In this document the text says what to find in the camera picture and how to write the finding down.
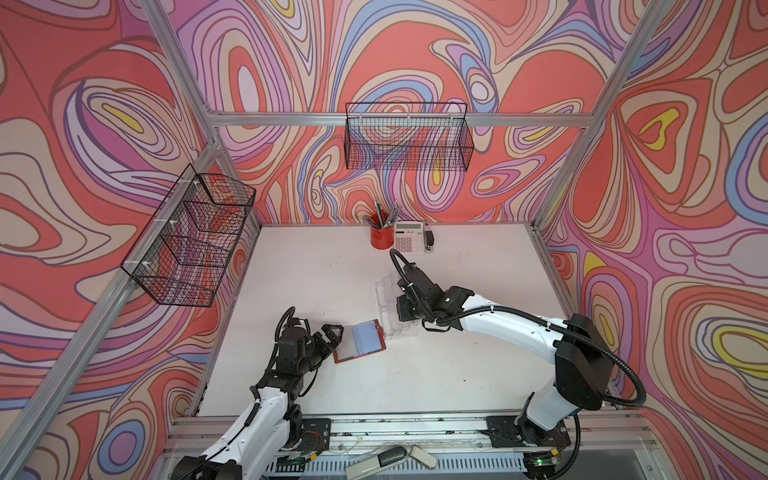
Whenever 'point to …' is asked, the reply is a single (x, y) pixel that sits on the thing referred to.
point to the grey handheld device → (390, 458)
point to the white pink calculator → (409, 237)
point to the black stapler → (429, 242)
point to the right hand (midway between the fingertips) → (406, 311)
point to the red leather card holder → (360, 340)
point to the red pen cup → (382, 238)
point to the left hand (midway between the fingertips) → (342, 333)
